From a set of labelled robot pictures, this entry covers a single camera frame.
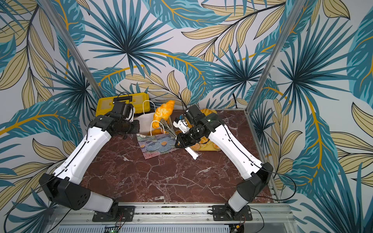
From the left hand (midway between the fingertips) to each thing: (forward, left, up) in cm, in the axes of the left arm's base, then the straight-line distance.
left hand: (136, 129), depth 78 cm
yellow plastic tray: (+4, -40, -21) cm, 46 cm away
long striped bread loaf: (+5, -14, +8) cm, 17 cm away
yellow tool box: (+31, +7, -8) cm, 33 cm away
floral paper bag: (-3, -8, -11) cm, 14 cm away
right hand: (-10, -23, +2) cm, 25 cm away
